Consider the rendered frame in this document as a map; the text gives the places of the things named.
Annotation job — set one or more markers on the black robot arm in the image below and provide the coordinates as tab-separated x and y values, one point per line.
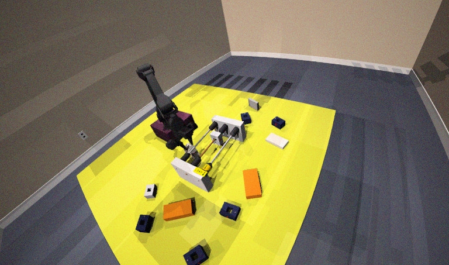
164	106

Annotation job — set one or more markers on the orange rectangular block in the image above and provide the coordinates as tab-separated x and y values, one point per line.
252	185
178	210

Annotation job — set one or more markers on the white flat rectangular block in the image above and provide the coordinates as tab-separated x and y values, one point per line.
277	140

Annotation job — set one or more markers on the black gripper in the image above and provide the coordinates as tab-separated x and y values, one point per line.
172	144

